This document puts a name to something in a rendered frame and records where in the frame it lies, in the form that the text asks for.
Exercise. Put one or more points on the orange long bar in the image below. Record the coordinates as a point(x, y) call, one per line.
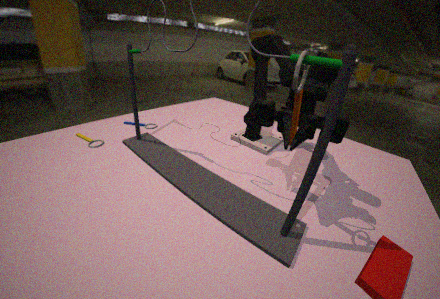
point(298, 93)

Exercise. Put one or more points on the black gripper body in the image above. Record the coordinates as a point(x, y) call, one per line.
point(265, 114)

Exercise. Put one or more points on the grey loop with yellow handle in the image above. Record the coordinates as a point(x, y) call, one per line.
point(89, 140)

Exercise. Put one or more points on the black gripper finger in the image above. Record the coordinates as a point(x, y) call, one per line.
point(284, 126)
point(306, 130)

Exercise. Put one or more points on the red block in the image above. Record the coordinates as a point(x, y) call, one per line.
point(386, 270)

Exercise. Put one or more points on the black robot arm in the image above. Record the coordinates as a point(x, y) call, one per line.
point(315, 87)

